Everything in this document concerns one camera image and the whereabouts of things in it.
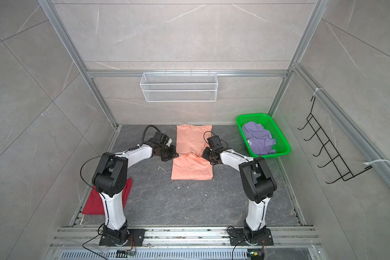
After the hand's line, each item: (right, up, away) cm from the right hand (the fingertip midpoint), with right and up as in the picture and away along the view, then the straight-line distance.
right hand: (204, 153), depth 99 cm
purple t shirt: (+39, +8, +10) cm, 41 cm away
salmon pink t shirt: (-8, +7, +11) cm, 16 cm away
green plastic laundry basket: (+50, +4, +2) cm, 50 cm away
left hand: (-15, +1, -1) cm, 16 cm away
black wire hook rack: (+52, +3, -33) cm, 62 cm away
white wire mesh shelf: (-16, +42, +2) cm, 45 cm away
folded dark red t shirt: (-57, -25, -17) cm, 65 cm away
